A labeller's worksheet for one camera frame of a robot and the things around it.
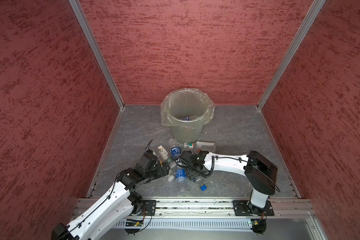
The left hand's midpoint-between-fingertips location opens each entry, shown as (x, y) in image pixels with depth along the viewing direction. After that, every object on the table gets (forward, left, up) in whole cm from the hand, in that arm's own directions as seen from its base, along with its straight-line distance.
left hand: (163, 173), depth 79 cm
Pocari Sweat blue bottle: (-3, -10, -7) cm, 13 cm away
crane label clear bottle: (+13, +2, -2) cm, 14 cm away
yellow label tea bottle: (-1, -4, -3) cm, 5 cm away
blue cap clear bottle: (-6, -22, -4) cm, 23 cm away
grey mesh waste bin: (+24, -13, +1) cm, 27 cm away
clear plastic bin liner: (+42, -13, +7) cm, 44 cm away
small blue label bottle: (+35, -13, +5) cm, 37 cm away
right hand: (+1, -18, -6) cm, 19 cm away
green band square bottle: (+22, -24, -8) cm, 34 cm away
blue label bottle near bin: (+13, -6, -1) cm, 15 cm away
